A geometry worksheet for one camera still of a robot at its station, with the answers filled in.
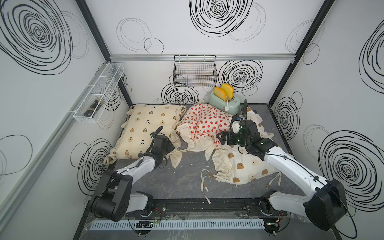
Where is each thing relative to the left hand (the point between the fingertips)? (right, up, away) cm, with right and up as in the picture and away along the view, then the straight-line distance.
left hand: (168, 144), depth 91 cm
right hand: (+32, +7, -12) cm, 35 cm away
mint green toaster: (+41, +24, +8) cm, 48 cm away
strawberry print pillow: (+22, +14, +2) cm, 26 cm away
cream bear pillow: (-18, +14, +4) cm, 23 cm away
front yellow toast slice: (+33, +33, +8) cm, 48 cm away
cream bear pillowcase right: (+39, -10, -10) cm, 41 cm away
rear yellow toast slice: (+39, +35, +9) cm, 54 cm away
